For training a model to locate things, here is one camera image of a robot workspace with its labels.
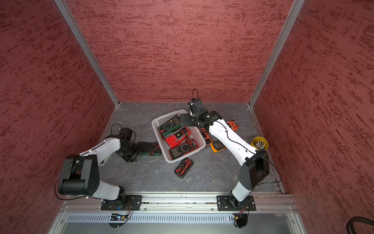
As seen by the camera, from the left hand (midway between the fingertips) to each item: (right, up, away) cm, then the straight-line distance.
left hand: (140, 158), depth 88 cm
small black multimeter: (+17, +20, +9) cm, 27 cm away
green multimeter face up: (+20, +17, +9) cm, 28 cm away
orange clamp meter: (+42, +13, +6) cm, 44 cm away
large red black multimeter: (+23, +3, +1) cm, 23 cm away
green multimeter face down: (+6, +6, -1) cm, 9 cm away
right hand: (+30, +23, -7) cm, 38 cm away
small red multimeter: (+23, +13, +6) cm, 27 cm away
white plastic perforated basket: (+35, +14, +6) cm, 38 cm away
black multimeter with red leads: (+27, -4, -6) cm, 28 cm away
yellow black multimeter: (+49, +7, +5) cm, 50 cm away
